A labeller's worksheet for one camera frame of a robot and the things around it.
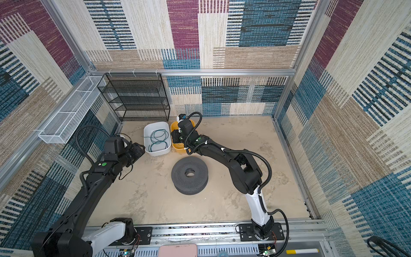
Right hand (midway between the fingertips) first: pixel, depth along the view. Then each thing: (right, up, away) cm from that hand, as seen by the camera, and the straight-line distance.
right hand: (173, 134), depth 89 cm
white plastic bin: (-12, -9, +15) cm, 21 cm away
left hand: (-14, -6, -8) cm, 17 cm away
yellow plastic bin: (-4, +5, +22) cm, 22 cm away
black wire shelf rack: (-29, +25, +20) cm, 43 cm away
